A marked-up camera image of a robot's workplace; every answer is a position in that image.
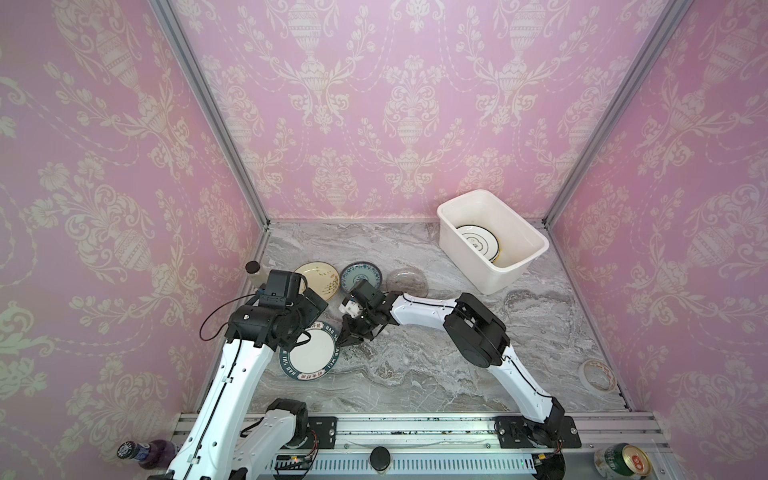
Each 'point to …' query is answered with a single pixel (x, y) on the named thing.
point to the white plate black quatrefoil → (481, 240)
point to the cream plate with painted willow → (322, 277)
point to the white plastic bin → (520, 243)
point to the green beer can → (620, 460)
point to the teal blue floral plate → (355, 272)
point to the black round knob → (380, 458)
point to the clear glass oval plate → (408, 280)
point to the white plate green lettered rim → (311, 360)
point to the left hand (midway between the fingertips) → (317, 314)
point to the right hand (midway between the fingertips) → (338, 344)
